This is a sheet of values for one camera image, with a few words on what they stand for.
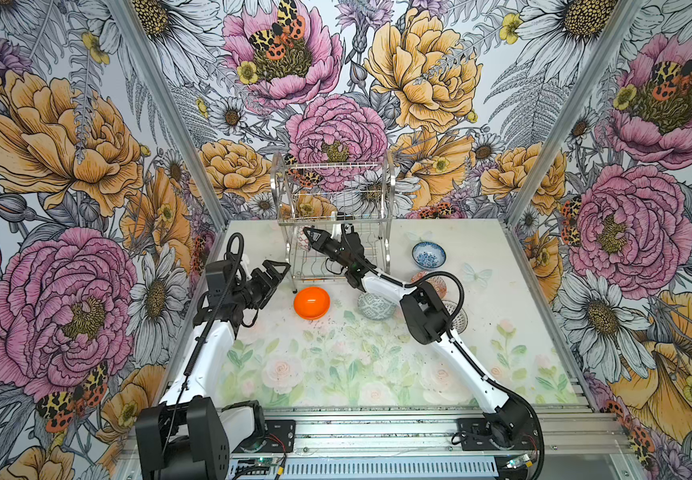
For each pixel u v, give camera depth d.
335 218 0.97
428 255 1.09
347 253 0.87
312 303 0.96
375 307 0.97
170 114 0.89
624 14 0.72
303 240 0.99
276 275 0.74
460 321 0.91
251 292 0.71
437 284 0.74
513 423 0.65
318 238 0.95
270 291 0.73
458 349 0.69
